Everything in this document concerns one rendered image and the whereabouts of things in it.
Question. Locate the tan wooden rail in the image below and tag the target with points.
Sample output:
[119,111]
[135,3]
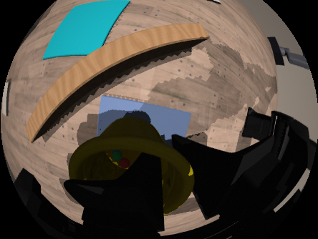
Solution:
[105,63]

